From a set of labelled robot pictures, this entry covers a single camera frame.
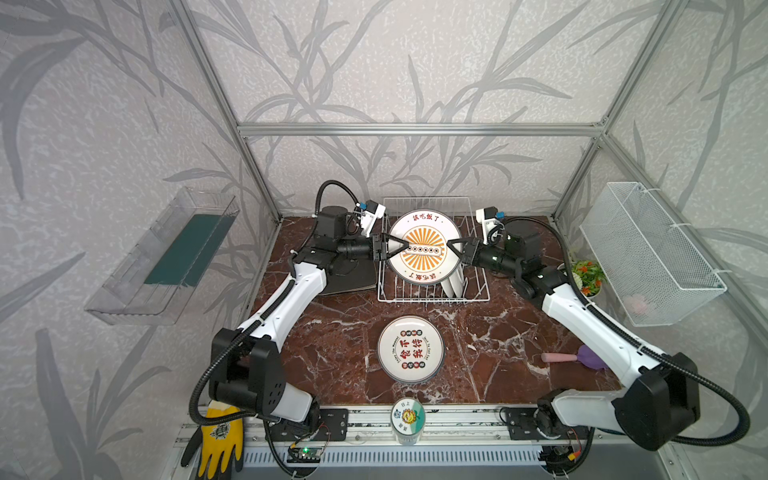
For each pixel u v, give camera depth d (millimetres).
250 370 418
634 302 728
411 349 862
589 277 846
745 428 377
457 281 887
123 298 587
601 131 937
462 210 667
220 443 688
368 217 710
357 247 678
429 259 752
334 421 738
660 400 394
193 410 385
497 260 645
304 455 716
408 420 677
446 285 866
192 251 670
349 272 693
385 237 683
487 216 691
